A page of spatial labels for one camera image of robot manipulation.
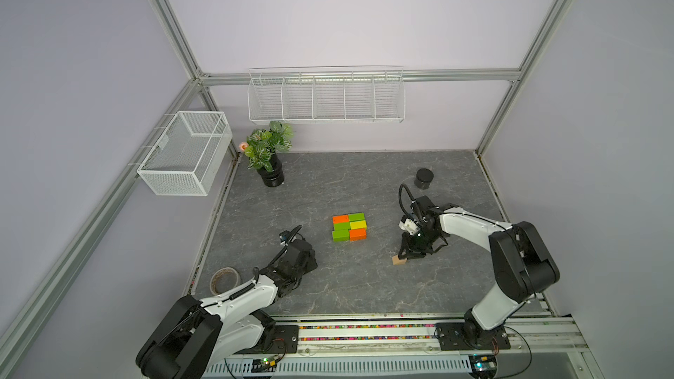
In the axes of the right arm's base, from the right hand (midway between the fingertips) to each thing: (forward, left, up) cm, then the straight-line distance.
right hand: (402, 255), depth 89 cm
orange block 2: (+8, +15, 0) cm, 17 cm away
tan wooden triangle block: (-2, +3, 0) cm, 3 cm away
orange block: (+14, +21, +1) cm, 25 cm away
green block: (+14, +16, +2) cm, 22 cm away
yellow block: (+11, +15, +2) cm, 19 cm away
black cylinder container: (+32, -13, +3) cm, 34 cm away
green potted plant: (+27, +48, +24) cm, 59 cm away
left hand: (-1, +31, 0) cm, 31 cm away
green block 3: (+7, +21, +2) cm, 22 cm away
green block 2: (+10, +21, +2) cm, 23 cm away
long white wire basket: (+52, +26, +29) cm, 65 cm away
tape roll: (-7, +60, -1) cm, 60 cm away
